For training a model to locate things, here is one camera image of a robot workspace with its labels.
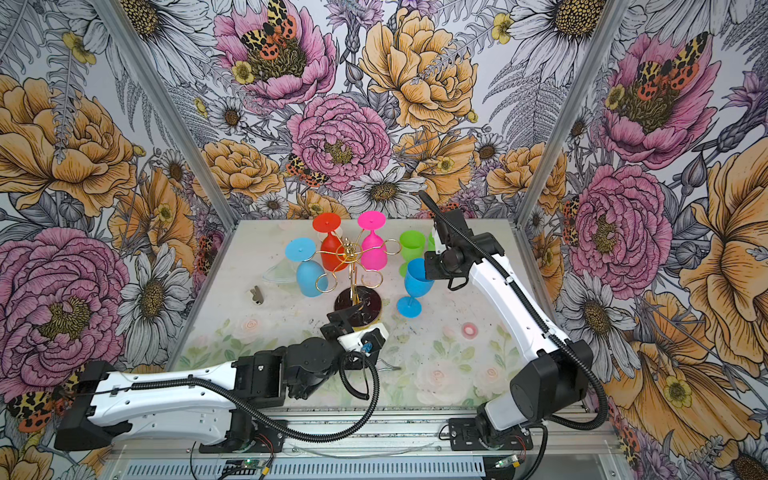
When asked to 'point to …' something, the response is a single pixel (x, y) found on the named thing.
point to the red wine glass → (332, 253)
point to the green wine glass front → (412, 244)
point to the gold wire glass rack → (365, 283)
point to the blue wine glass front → (416, 284)
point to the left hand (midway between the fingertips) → (365, 322)
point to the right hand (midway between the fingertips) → (435, 277)
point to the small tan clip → (257, 297)
